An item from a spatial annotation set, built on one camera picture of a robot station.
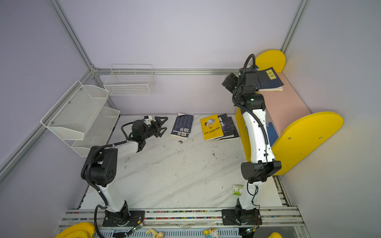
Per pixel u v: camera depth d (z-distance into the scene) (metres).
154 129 0.83
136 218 0.75
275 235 0.67
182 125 1.11
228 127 1.07
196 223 0.73
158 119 0.84
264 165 0.45
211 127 1.09
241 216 0.68
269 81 0.81
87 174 0.45
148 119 0.89
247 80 0.50
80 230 0.68
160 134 0.91
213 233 0.67
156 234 0.69
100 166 0.51
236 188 0.80
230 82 0.63
